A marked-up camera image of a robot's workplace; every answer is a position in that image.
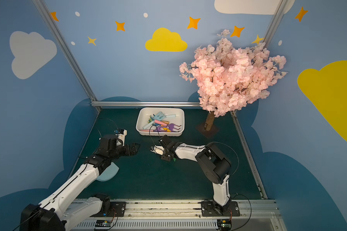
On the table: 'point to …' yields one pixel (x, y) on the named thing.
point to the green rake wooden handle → (159, 150)
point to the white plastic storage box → (143, 114)
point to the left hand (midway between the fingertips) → (133, 143)
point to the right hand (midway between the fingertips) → (165, 149)
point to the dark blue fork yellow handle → (167, 130)
